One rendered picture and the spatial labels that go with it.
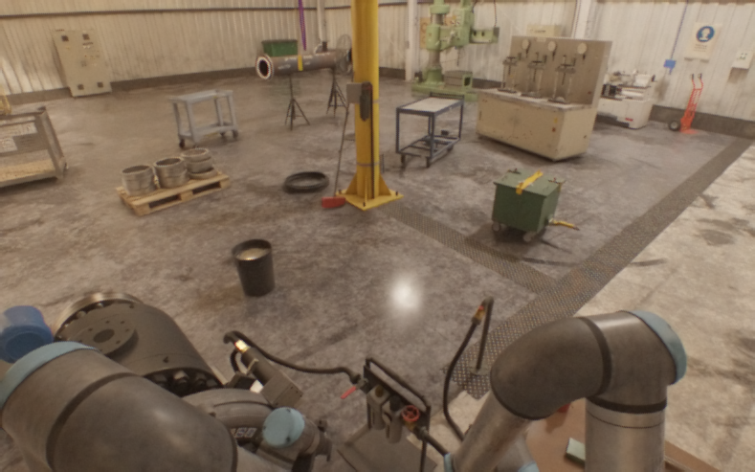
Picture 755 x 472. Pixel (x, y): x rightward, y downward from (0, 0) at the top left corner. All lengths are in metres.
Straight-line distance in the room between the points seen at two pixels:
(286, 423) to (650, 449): 0.70
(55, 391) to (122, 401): 0.08
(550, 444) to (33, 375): 1.63
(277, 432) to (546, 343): 0.64
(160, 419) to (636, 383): 0.60
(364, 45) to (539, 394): 3.89
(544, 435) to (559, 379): 1.22
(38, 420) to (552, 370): 0.60
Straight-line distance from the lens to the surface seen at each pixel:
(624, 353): 0.63
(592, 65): 6.73
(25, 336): 1.77
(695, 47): 10.82
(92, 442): 0.46
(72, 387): 0.50
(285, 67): 7.94
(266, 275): 3.09
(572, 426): 1.87
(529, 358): 0.60
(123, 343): 1.64
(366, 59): 4.22
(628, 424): 0.68
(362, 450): 2.19
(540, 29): 11.66
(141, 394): 0.47
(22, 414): 0.53
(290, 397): 1.45
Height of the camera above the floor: 1.90
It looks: 30 degrees down
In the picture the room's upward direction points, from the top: straight up
